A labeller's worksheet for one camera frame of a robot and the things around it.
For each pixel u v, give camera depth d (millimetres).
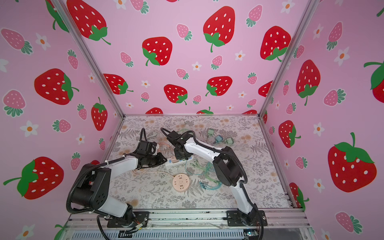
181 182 838
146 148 748
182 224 731
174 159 881
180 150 740
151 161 808
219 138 1043
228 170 525
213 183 860
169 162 925
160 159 830
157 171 904
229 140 1041
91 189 448
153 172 906
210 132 1104
